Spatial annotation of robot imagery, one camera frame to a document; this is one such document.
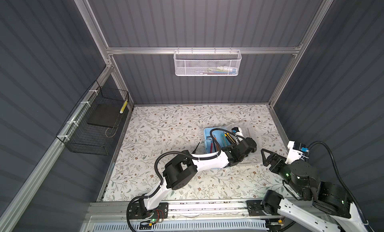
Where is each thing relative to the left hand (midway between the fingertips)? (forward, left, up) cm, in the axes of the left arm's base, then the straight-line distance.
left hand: (255, 139), depth 82 cm
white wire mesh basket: (+62, +20, +12) cm, 66 cm away
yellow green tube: (+18, +72, +11) cm, 75 cm away
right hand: (-15, +3, +11) cm, 19 cm away
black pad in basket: (+12, +80, +13) cm, 82 cm away
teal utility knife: (+5, +15, -8) cm, 18 cm away
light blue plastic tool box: (+12, +24, -17) cm, 32 cm away
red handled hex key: (+4, +23, -16) cm, 28 cm away
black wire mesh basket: (+4, +84, +11) cm, 85 cm away
